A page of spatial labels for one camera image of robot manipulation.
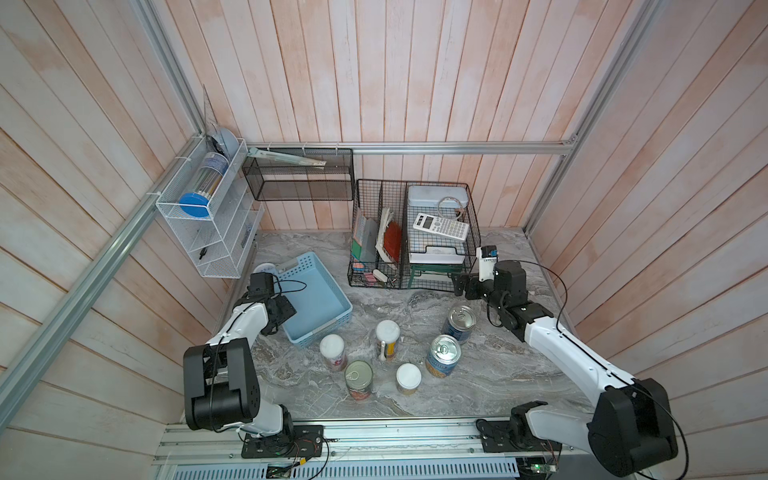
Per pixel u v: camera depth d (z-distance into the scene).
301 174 1.04
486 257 0.73
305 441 0.73
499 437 0.74
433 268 0.99
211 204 0.70
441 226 0.92
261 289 0.72
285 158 0.90
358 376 0.74
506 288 0.64
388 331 0.79
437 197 0.98
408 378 0.76
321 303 0.98
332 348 0.77
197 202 0.69
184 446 0.75
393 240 1.07
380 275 1.04
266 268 1.04
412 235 0.92
